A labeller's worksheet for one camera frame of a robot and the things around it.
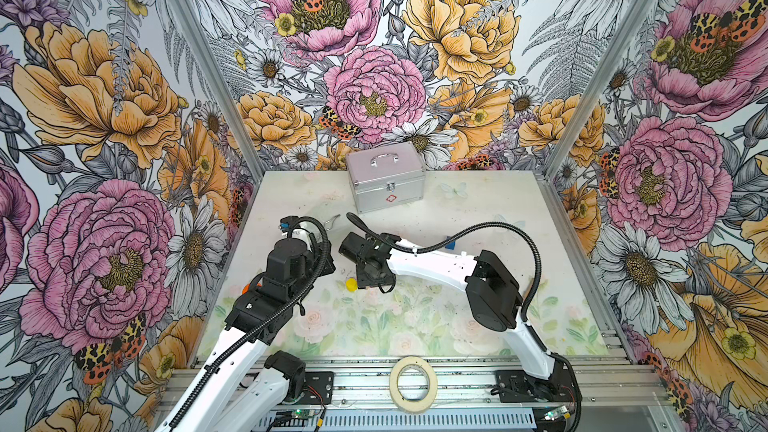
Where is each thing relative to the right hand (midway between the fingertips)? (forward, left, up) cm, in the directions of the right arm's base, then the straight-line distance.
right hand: (375, 286), depth 87 cm
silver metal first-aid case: (+35, -4, +10) cm, 36 cm away
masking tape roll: (-28, -7, -2) cm, 29 cm away
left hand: (+1, +10, +17) cm, 20 cm away
